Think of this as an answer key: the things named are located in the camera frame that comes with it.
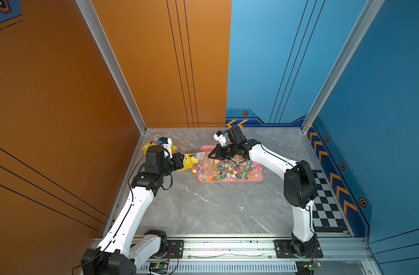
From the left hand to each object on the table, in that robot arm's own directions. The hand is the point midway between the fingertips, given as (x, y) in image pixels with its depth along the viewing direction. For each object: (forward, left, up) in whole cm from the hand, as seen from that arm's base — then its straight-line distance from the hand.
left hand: (184, 152), depth 78 cm
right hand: (+4, -12, -7) cm, 14 cm away
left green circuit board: (-41, +9, -26) cm, 50 cm away
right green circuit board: (-41, -52, -23) cm, 70 cm away
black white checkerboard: (-21, -68, -20) cm, 74 cm away
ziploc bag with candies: (+17, +6, -18) cm, 26 cm away
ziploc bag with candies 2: (-1, -9, -7) cm, 11 cm away
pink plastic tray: (+3, -18, -21) cm, 27 cm away
